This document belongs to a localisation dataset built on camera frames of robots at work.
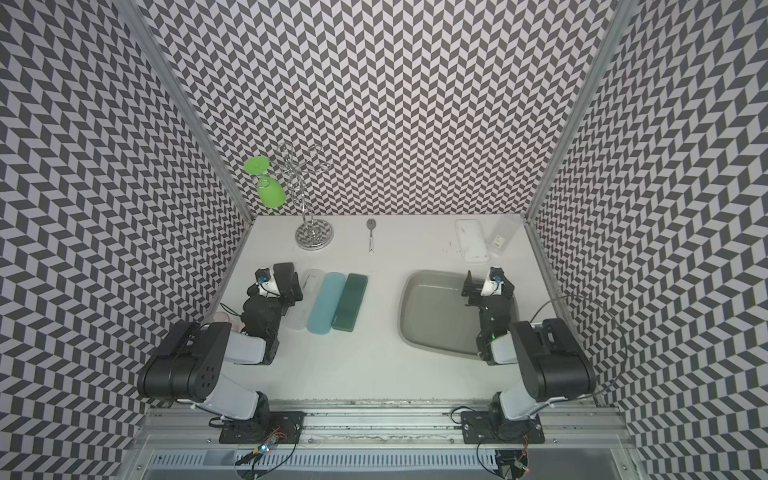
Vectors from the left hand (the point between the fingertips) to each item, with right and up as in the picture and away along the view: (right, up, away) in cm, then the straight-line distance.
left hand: (282, 276), depth 91 cm
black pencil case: (-1, -3, +8) cm, 8 cm away
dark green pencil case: (+20, -10, +2) cm, 22 cm away
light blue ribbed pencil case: (+12, -12, +2) cm, 17 cm away
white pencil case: (+63, +11, +19) cm, 67 cm away
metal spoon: (+25, +18, +25) cm, 39 cm away
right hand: (+62, 0, -1) cm, 62 cm away
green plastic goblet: (-8, +28, +11) cm, 32 cm away
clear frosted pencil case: (+5, -12, -1) cm, 13 cm away
